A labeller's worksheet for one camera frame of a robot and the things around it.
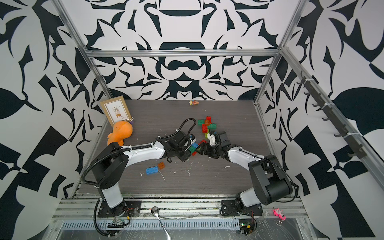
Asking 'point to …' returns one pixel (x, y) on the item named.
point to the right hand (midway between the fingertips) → (200, 149)
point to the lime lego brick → (206, 134)
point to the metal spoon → (155, 211)
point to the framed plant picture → (115, 110)
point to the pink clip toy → (277, 212)
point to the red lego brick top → (203, 141)
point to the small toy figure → (193, 102)
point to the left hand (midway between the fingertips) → (187, 150)
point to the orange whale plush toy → (122, 130)
